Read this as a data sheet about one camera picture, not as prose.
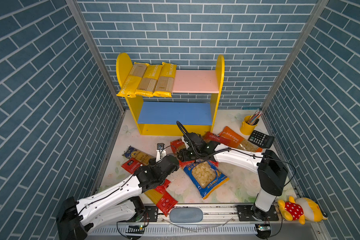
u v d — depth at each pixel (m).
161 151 0.66
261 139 1.02
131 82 0.75
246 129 1.02
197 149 0.65
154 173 0.56
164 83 0.75
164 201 0.75
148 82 0.75
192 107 1.01
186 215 0.72
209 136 0.98
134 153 0.93
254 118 0.99
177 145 0.94
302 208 0.71
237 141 0.96
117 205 0.57
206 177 0.83
